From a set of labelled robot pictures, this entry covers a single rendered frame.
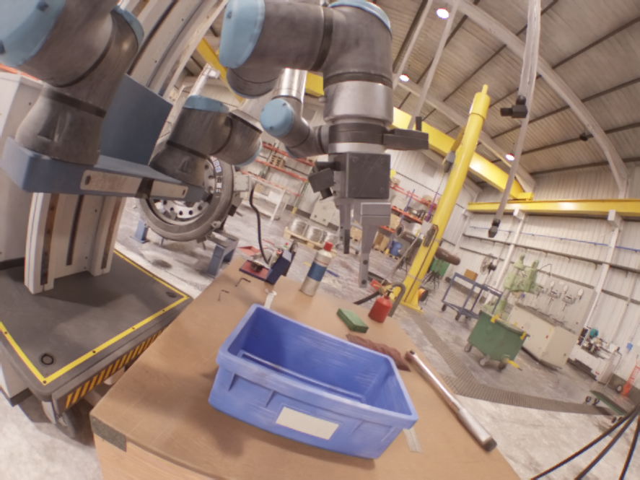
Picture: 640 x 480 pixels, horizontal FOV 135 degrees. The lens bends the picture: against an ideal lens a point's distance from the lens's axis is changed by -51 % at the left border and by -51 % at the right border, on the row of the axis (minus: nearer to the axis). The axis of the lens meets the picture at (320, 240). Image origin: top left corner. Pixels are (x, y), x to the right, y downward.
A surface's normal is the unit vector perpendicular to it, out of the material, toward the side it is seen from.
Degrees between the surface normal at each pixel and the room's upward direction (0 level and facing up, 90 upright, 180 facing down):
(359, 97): 101
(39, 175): 90
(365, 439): 90
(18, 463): 0
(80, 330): 0
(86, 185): 90
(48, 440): 0
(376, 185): 97
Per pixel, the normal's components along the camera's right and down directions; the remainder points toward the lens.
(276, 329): -0.02, 0.10
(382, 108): 0.55, 0.22
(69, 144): 0.95, 0.08
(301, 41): 0.26, 0.78
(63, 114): 0.77, 0.03
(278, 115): -0.42, 0.00
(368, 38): 0.23, 0.34
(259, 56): 0.11, 0.99
